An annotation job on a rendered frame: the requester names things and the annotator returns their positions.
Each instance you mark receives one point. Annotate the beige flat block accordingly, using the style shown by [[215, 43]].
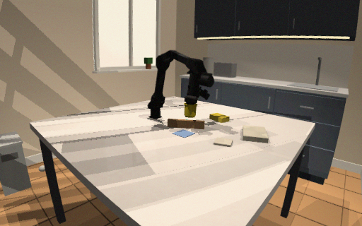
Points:
[[255, 134]]

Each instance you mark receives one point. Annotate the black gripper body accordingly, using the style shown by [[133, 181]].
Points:
[[192, 97]]

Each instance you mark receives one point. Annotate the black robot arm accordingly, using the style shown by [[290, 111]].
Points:
[[198, 75]]

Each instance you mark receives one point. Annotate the brown wooden plank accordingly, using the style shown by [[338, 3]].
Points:
[[186, 123]]

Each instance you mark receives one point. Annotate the yellow block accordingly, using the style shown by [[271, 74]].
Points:
[[219, 117]]

